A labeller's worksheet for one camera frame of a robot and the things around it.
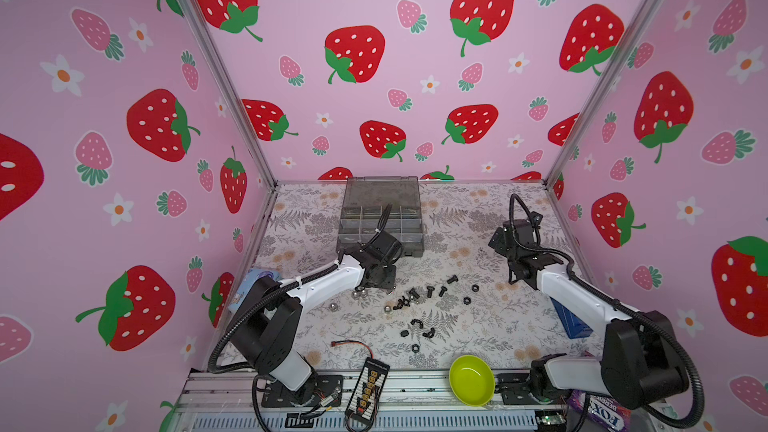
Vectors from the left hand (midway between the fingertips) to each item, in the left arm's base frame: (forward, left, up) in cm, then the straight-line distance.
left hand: (387, 277), depth 88 cm
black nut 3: (-18, -8, -6) cm, 21 cm away
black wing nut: (-15, -12, -6) cm, 20 cm away
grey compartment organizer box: (+35, +10, -6) cm, 37 cm away
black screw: (+2, -21, -4) cm, 21 cm away
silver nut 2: (-3, +8, -5) cm, 10 cm away
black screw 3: (-1, -17, -6) cm, 18 cm away
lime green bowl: (-26, -23, -6) cm, 35 cm away
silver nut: (-7, +16, -6) cm, 19 cm away
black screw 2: (-2, -13, -5) cm, 14 cm away
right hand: (+10, -37, +7) cm, 39 cm away
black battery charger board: (-29, +4, -4) cm, 29 cm away
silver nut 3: (-7, 0, -6) cm, 9 cm away
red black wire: (-17, +13, -6) cm, 22 cm away
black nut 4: (-14, -5, -6) cm, 16 cm away
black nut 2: (-4, -25, -6) cm, 26 cm away
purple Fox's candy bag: (-32, -52, -2) cm, 61 cm away
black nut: (0, -28, -6) cm, 28 cm away
